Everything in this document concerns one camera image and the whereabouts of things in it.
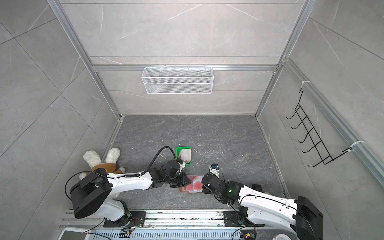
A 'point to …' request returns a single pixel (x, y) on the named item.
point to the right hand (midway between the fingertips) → (203, 183)
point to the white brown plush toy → (94, 160)
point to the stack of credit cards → (185, 155)
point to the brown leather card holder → (183, 189)
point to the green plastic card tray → (178, 148)
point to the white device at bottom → (75, 233)
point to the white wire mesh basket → (177, 80)
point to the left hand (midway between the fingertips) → (192, 180)
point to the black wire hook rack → (312, 136)
